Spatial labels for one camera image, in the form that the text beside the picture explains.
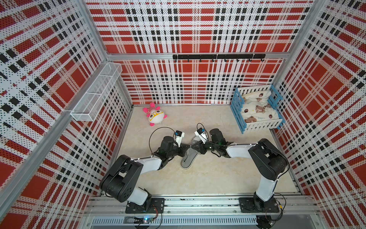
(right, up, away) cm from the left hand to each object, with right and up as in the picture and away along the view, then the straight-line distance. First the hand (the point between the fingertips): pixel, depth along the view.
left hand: (190, 145), depth 89 cm
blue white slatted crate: (+63, +30, +16) cm, 72 cm away
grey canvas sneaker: (0, -6, -2) cm, 6 cm away
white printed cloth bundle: (+48, +25, +15) cm, 56 cm away
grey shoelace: (0, -2, -1) cm, 3 cm away
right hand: (+3, 0, 0) cm, 3 cm away
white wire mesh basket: (-65, +24, -1) cm, 70 cm away
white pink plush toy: (-27, +19, +16) cm, 37 cm away
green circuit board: (-23, -33, -20) cm, 45 cm away
